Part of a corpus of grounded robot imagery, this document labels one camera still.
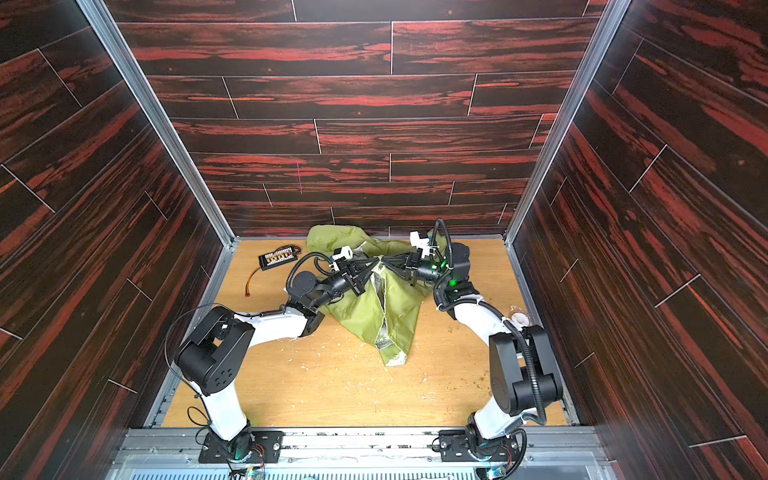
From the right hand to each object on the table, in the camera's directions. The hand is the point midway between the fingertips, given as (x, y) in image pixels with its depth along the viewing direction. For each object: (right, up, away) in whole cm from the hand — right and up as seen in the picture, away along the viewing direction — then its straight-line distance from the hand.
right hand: (384, 257), depth 77 cm
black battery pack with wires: (-43, 0, +35) cm, 55 cm away
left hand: (-1, -2, -3) cm, 4 cm away
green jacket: (+1, -16, +10) cm, 19 cm away
